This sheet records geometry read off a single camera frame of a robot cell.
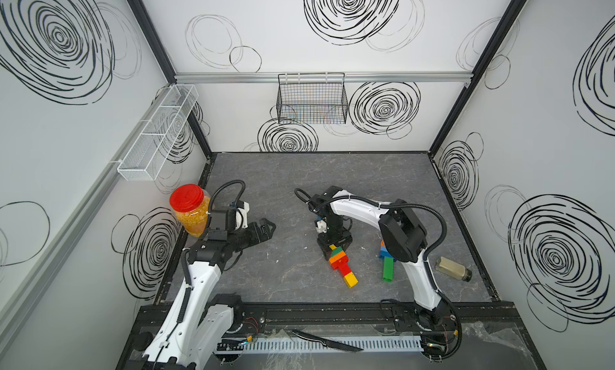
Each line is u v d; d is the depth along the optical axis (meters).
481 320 0.74
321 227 0.86
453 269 0.81
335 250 0.83
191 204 0.80
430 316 0.64
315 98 1.24
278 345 0.77
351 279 0.79
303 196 0.82
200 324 0.56
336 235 0.78
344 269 0.82
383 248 0.57
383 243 0.57
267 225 0.71
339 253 0.84
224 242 0.58
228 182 0.61
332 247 0.79
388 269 0.82
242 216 0.64
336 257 0.83
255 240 0.68
